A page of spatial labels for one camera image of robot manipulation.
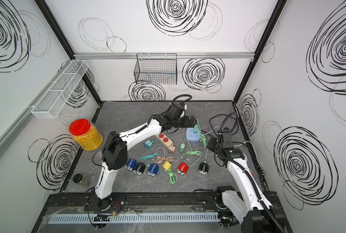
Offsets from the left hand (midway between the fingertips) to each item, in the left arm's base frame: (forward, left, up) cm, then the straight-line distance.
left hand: (193, 122), depth 87 cm
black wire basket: (+57, +27, 0) cm, 63 cm away
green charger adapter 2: (+3, -3, -10) cm, 11 cm away
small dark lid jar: (-32, +58, -12) cm, 67 cm away
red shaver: (-23, +5, -14) cm, 27 cm away
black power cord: (+15, -27, -17) cm, 35 cm away
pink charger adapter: (-10, +12, -15) cm, 22 cm away
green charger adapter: (-10, +6, -13) cm, 17 cm away
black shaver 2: (-22, -6, -14) cm, 27 cm away
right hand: (-12, -11, -4) cm, 17 cm away
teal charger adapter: (-8, +28, -13) cm, 32 cm away
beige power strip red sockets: (-4, +18, -14) cm, 23 cm away
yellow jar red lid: (-10, +61, -1) cm, 62 cm away
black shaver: (-23, +30, -14) cm, 41 cm away
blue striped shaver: (-24, +22, -14) cm, 36 cm away
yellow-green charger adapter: (-21, +15, -14) cm, 29 cm away
